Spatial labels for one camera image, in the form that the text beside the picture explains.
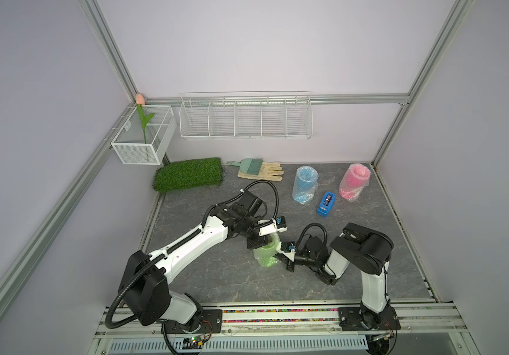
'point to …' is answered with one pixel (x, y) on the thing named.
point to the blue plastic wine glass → (305, 184)
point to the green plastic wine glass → (270, 247)
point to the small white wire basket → (129, 144)
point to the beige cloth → (270, 171)
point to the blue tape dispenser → (326, 203)
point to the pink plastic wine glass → (356, 177)
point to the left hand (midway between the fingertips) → (267, 238)
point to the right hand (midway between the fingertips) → (270, 249)
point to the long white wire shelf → (246, 115)
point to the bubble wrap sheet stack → (268, 262)
